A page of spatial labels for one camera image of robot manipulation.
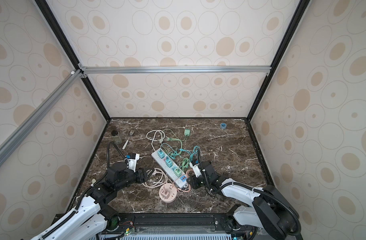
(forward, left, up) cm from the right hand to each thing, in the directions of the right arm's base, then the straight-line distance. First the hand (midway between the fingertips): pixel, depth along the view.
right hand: (190, 178), depth 86 cm
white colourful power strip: (+7, +13, +1) cm, 14 cm away
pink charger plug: (-10, +13, +5) cm, 17 cm away
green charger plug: (+2, +7, +5) cm, 9 cm away
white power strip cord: (+29, +21, -1) cm, 36 cm away
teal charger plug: (+14, +18, +5) cm, 23 cm away
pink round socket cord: (-1, +14, 0) cm, 14 cm away
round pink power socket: (-7, +10, 0) cm, 13 cm away
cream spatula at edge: (0, +57, -1) cm, 57 cm away
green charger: (+35, +1, 0) cm, 35 cm away
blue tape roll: (+43, -26, -2) cm, 50 cm away
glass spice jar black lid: (+26, +49, +5) cm, 56 cm away
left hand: (0, +19, +13) cm, 23 cm away
